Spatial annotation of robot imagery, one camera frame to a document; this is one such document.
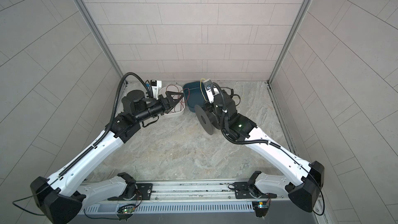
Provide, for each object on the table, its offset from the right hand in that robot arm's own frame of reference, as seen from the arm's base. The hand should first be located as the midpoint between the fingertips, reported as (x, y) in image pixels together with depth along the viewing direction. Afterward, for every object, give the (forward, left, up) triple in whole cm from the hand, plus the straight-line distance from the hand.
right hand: (211, 88), depth 68 cm
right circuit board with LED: (-41, -19, -35) cm, 57 cm away
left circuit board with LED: (-39, +39, -30) cm, 63 cm away
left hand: (-6, +12, +2) cm, 13 cm away
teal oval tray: (+24, +9, -29) cm, 39 cm away
